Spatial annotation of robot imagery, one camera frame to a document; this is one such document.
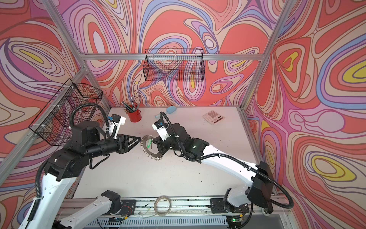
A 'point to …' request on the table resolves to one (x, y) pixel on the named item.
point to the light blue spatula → (170, 110)
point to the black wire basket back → (171, 65)
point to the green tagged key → (149, 143)
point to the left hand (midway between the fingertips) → (141, 139)
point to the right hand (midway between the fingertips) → (156, 143)
